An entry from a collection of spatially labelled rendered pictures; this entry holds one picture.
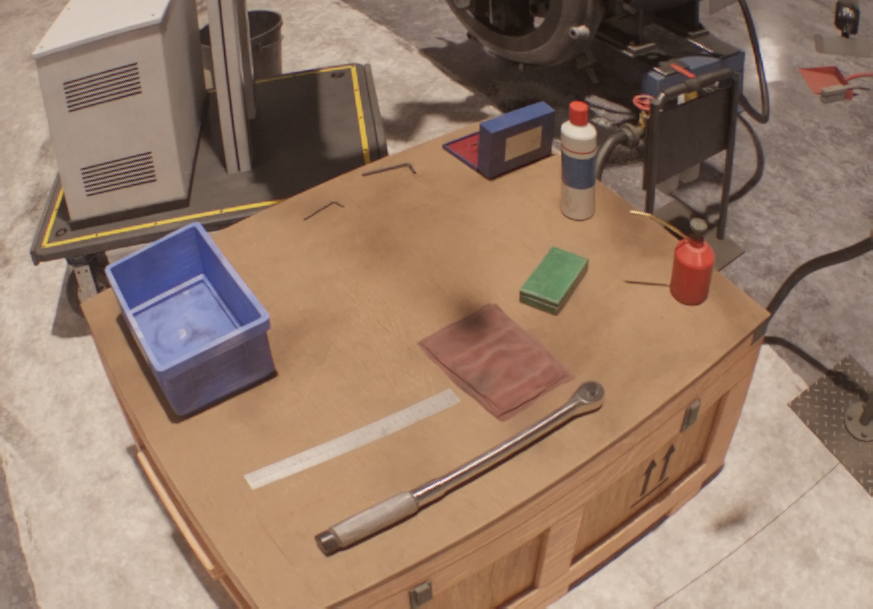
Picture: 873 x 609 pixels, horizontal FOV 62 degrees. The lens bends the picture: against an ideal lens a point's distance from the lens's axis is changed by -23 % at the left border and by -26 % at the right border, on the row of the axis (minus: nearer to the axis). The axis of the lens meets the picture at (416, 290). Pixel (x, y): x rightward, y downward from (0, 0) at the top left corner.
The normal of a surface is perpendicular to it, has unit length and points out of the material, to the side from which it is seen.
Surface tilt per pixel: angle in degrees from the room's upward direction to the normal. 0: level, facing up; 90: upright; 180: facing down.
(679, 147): 90
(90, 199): 90
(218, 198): 0
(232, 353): 90
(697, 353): 0
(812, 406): 0
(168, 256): 90
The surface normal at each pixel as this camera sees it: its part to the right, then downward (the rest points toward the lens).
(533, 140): 0.57, 0.60
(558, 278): -0.05, -0.76
